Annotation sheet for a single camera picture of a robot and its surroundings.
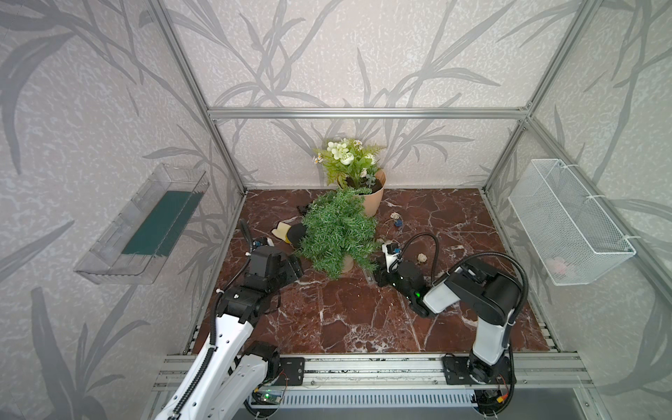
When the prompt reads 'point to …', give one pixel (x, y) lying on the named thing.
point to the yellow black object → (294, 234)
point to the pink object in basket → (556, 264)
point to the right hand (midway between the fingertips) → (372, 259)
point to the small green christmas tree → (339, 234)
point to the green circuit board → (270, 397)
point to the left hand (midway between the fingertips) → (293, 264)
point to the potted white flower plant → (353, 166)
